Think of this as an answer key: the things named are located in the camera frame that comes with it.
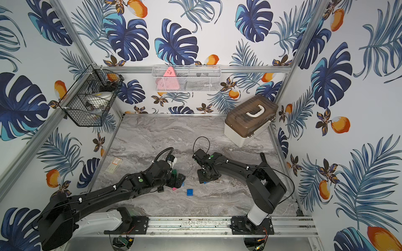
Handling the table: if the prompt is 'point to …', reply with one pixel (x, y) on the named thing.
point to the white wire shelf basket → (189, 78)
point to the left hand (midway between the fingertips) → (179, 174)
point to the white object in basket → (100, 100)
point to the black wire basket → (75, 104)
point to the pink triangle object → (169, 81)
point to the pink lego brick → (174, 189)
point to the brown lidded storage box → (249, 119)
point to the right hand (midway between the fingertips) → (205, 178)
